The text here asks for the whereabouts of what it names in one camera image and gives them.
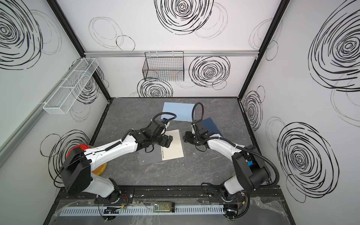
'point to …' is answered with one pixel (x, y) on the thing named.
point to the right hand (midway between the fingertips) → (186, 139)
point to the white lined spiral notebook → (160, 153)
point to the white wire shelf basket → (67, 93)
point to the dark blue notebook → (208, 124)
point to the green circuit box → (164, 207)
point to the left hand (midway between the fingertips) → (167, 137)
